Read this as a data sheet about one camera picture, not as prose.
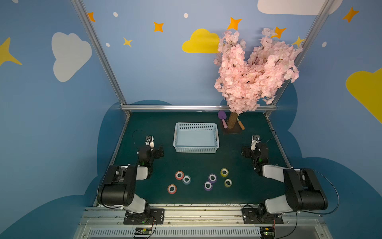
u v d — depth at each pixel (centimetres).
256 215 74
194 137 107
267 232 73
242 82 73
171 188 84
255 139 82
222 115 120
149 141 80
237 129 113
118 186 47
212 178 87
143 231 72
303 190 45
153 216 76
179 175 88
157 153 86
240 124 114
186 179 86
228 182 86
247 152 87
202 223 74
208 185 84
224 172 89
